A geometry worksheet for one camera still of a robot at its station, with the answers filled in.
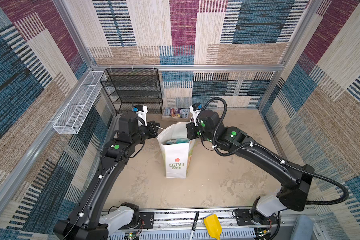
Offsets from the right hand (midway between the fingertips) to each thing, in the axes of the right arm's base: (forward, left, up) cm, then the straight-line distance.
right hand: (186, 127), depth 70 cm
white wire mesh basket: (+4, +54, +3) cm, 54 cm away
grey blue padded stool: (-38, -51, -29) cm, 70 cm away
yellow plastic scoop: (-36, -11, -31) cm, 49 cm away
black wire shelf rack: (+47, +38, -11) cm, 61 cm away
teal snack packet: (+1, +8, -13) cm, 15 cm away
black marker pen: (-37, -1, -30) cm, 48 cm away
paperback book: (+35, +5, -29) cm, 46 cm away
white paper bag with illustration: (-9, +4, -5) cm, 11 cm away
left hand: (+1, +12, +4) cm, 13 cm away
